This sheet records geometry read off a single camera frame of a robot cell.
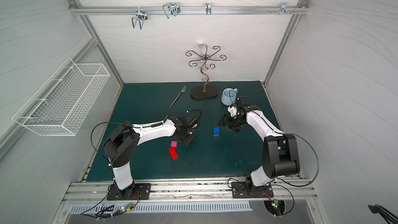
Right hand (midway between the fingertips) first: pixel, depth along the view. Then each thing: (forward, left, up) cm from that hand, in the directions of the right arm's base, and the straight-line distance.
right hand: (223, 125), depth 88 cm
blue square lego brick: (-2, +4, -3) cm, 5 cm away
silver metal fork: (+33, +29, -7) cm, 44 cm away
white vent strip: (-41, +53, -10) cm, 68 cm away
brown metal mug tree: (+33, +16, -8) cm, 37 cm away
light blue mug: (+24, -5, -2) cm, 25 cm away
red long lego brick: (-15, +28, -7) cm, 32 cm away
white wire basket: (-7, +75, +25) cm, 79 cm away
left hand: (-7, +20, -7) cm, 22 cm away
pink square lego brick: (-9, +28, -7) cm, 31 cm away
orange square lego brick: (-3, +4, -7) cm, 9 cm away
